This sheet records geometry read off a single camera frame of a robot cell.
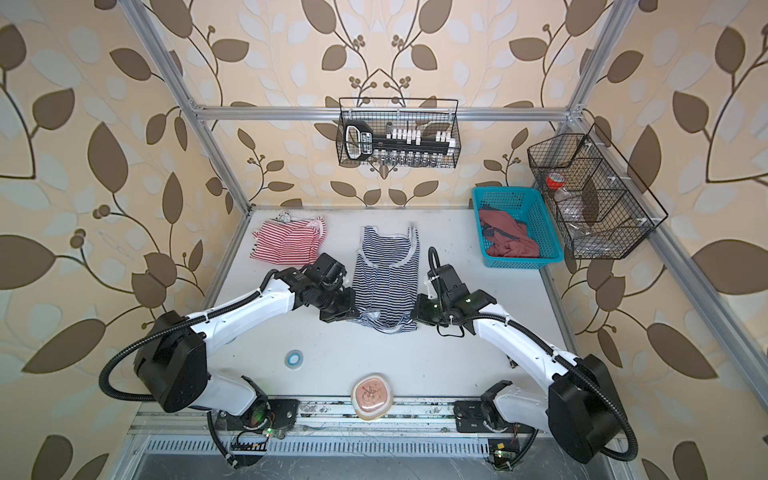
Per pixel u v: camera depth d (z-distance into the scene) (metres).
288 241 1.07
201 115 0.94
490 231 1.09
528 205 1.15
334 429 0.74
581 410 0.40
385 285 0.98
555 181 0.81
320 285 0.67
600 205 0.75
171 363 0.43
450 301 0.63
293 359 0.84
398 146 0.84
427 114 0.91
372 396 0.75
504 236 1.09
